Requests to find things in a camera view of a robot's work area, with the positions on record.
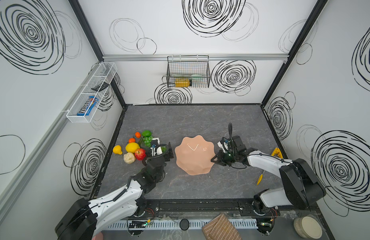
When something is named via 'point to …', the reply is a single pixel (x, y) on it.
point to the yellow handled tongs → (277, 152)
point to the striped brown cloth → (219, 228)
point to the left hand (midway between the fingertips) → (163, 144)
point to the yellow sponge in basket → (182, 82)
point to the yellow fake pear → (117, 149)
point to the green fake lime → (146, 133)
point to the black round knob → (184, 224)
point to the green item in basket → (195, 78)
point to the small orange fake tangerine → (138, 134)
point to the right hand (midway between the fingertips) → (210, 160)
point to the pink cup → (99, 236)
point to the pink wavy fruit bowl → (195, 155)
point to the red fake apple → (140, 154)
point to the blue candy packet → (86, 108)
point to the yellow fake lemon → (131, 147)
